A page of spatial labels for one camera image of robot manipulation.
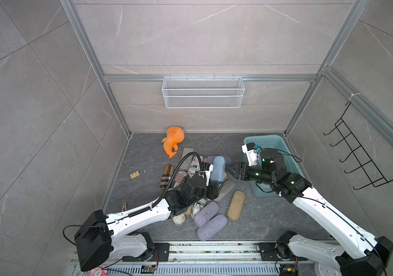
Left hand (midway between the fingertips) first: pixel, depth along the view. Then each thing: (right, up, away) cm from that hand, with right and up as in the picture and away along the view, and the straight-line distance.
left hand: (221, 180), depth 74 cm
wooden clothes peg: (-49, -15, +12) cm, 52 cm away
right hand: (+4, +6, -4) cm, 8 cm away
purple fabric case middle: (-6, -16, +6) cm, 18 cm away
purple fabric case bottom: (-4, -22, +4) cm, 23 cm away
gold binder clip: (-48, -2, +24) cm, 53 cm away
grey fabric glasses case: (+5, -8, +16) cm, 19 cm away
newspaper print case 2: (-11, -14, +8) cm, 19 cm away
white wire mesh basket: (-7, +47, +27) cm, 55 cm away
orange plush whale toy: (-26, +23, +35) cm, 49 cm away
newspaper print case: (-19, -20, +5) cm, 28 cm away
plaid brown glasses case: (-28, +1, +23) cm, 36 cm away
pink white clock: (+39, -34, -7) cm, 53 cm away
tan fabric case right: (+8, -14, +9) cm, 19 cm away
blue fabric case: (-2, +4, -1) cm, 4 cm away
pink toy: (-49, -34, -8) cm, 61 cm away
